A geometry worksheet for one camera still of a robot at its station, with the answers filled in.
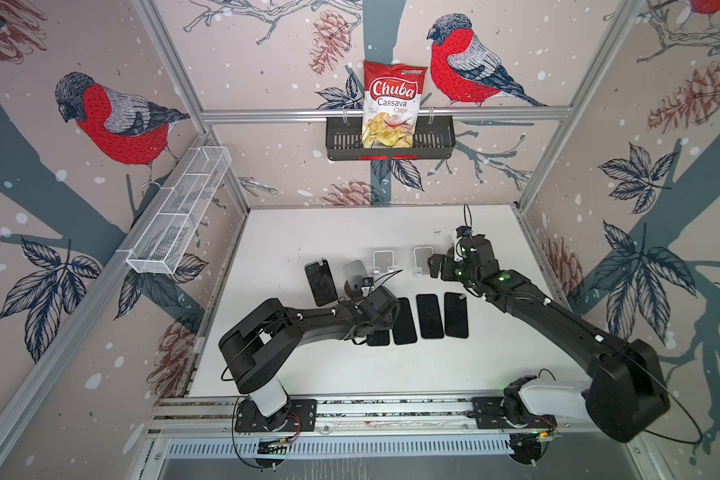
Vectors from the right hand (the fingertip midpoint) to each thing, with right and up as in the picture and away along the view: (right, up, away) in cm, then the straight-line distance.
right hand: (437, 264), depth 85 cm
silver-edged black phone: (-9, -20, +3) cm, 22 cm away
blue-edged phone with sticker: (-34, -5, 0) cm, 34 cm away
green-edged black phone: (-1, -16, +5) cm, 17 cm away
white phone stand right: (-3, +2, +11) cm, 11 cm away
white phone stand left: (-15, 0, +10) cm, 18 cm away
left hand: (-15, -17, +4) cm, 23 cm away
